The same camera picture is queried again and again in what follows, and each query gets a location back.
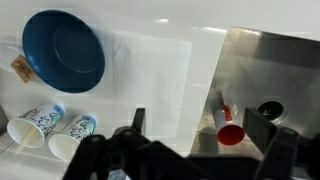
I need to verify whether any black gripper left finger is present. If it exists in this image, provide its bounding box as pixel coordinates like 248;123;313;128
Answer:
62;107;214;180

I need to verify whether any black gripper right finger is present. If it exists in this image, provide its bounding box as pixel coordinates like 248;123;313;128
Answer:
242;107;320;180

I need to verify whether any blue bowl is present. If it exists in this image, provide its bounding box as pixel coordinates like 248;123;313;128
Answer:
21;9;106;94

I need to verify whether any patterned paper cup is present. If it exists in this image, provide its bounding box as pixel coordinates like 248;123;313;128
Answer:
6;102;66;149
47;114;98;162

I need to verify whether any sink drain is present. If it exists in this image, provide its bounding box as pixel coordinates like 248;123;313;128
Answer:
254;97;289;123

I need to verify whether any red and white mug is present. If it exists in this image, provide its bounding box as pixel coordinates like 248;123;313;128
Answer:
213;104;246;147

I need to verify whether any wooden stir stick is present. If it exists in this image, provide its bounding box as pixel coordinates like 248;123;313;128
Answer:
14;128;39;155

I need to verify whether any clear acrylic holder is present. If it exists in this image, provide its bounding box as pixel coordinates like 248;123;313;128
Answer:
0;131;73;180

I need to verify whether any stainless steel sink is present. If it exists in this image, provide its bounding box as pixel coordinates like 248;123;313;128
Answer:
189;27;320;158

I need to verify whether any brown cardboard tag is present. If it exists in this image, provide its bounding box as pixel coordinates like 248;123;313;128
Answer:
10;54;36;84

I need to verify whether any clear plastic bag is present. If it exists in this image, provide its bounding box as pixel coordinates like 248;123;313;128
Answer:
0;40;24;76

